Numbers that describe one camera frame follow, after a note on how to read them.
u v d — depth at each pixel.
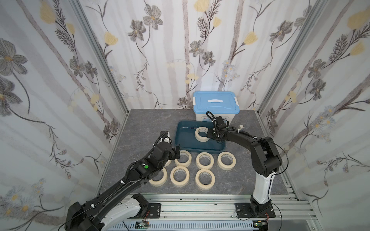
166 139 0.65
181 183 0.82
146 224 0.70
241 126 0.97
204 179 0.86
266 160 0.52
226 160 0.93
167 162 0.87
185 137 1.04
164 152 0.55
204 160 0.93
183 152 0.93
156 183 0.80
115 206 0.46
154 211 0.73
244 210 0.73
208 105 1.02
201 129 1.05
